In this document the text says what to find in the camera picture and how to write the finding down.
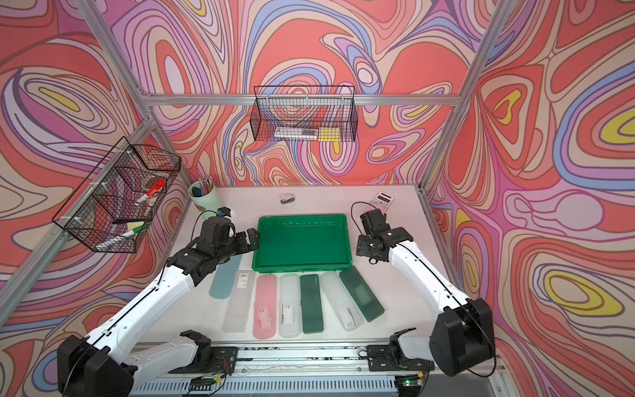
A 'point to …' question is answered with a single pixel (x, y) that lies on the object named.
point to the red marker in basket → (153, 190)
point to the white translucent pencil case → (290, 307)
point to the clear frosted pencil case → (238, 303)
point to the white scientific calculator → (382, 201)
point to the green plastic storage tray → (291, 243)
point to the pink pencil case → (265, 308)
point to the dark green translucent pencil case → (365, 298)
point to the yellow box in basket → (331, 134)
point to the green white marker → (125, 236)
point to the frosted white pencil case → (343, 308)
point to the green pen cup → (204, 194)
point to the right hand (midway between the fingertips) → (372, 255)
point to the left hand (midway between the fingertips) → (251, 236)
